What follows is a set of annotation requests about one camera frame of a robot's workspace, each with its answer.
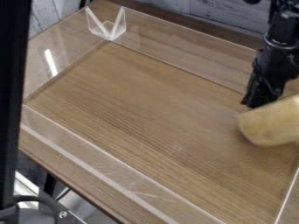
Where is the black table leg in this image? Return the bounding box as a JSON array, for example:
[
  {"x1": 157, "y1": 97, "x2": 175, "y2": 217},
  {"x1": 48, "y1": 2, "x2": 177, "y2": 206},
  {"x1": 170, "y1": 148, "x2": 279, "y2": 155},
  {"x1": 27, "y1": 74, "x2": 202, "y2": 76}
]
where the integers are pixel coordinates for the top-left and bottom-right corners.
[{"x1": 43, "y1": 174, "x2": 58, "y2": 196}]

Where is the light wooden bowl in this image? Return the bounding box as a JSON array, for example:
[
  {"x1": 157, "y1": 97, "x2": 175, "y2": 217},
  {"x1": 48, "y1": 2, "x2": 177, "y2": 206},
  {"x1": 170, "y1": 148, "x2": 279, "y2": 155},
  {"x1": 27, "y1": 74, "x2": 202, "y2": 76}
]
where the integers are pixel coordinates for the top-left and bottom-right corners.
[{"x1": 238, "y1": 94, "x2": 299, "y2": 147}]

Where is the black cable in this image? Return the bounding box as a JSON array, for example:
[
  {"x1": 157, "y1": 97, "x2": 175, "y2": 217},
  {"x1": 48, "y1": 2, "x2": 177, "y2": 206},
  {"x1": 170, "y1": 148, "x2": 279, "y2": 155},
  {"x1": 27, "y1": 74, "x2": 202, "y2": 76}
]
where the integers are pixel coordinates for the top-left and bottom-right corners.
[{"x1": 0, "y1": 195, "x2": 60, "y2": 224}]

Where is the grey metal base plate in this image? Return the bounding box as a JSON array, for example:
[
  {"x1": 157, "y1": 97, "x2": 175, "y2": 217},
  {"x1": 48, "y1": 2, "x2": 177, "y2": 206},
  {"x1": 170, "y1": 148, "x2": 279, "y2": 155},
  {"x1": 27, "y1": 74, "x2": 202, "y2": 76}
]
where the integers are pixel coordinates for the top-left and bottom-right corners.
[{"x1": 39, "y1": 198, "x2": 90, "y2": 224}]

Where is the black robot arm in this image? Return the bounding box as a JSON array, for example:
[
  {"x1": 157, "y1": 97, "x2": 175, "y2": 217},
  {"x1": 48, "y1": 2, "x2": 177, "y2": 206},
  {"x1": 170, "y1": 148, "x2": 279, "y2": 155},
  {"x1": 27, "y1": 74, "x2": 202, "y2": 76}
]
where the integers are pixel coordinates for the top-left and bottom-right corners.
[{"x1": 242, "y1": 0, "x2": 299, "y2": 108}]

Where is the clear acrylic corner bracket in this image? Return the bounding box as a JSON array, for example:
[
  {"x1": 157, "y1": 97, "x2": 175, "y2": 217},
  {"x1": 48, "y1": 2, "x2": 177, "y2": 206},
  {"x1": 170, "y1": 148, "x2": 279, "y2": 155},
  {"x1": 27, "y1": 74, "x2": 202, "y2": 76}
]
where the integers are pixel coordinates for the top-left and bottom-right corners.
[{"x1": 84, "y1": 7, "x2": 127, "y2": 41}]

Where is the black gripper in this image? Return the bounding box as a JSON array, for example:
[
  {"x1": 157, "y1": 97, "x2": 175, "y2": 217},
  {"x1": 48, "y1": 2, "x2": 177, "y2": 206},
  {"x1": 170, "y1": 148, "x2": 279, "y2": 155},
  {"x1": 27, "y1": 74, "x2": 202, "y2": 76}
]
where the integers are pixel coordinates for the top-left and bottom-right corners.
[{"x1": 242, "y1": 34, "x2": 299, "y2": 109}]

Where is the clear acrylic tray wall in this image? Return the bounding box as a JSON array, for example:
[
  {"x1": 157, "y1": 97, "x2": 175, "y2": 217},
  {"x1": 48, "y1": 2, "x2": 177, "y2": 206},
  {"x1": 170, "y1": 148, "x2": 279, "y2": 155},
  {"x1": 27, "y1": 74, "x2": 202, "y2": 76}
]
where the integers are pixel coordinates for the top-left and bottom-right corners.
[{"x1": 20, "y1": 0, "x2": 299, "y2": 224}]

